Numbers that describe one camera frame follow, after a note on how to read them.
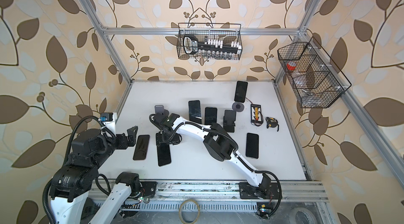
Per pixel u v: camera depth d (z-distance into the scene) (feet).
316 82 2.42
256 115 3.25
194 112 2.92
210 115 2.82
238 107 3.46
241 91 3.18
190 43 2.77
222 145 1.92
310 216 2.15
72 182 1.26
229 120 2.99
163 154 2.79
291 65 2.86
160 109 3.25
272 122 3.13
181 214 2.22
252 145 2.87
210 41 2.69
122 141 1.81
